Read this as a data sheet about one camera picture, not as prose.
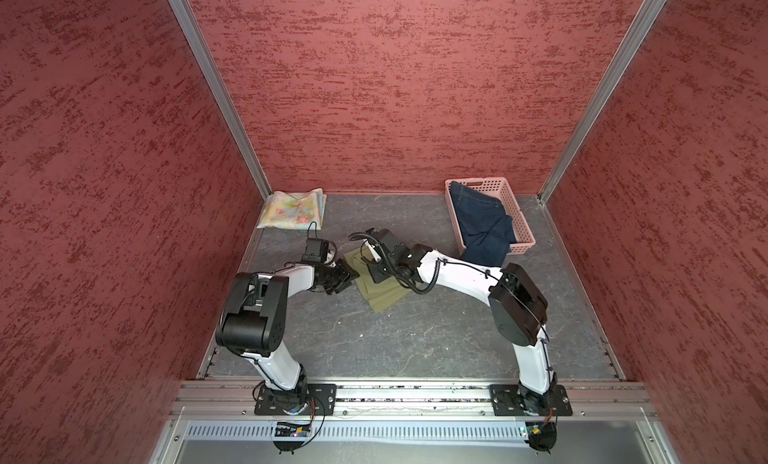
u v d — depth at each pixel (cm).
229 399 76
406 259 66
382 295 91
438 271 56
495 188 121
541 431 72
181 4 71
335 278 85
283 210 112
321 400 74
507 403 74
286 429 73
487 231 103
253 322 47
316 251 78
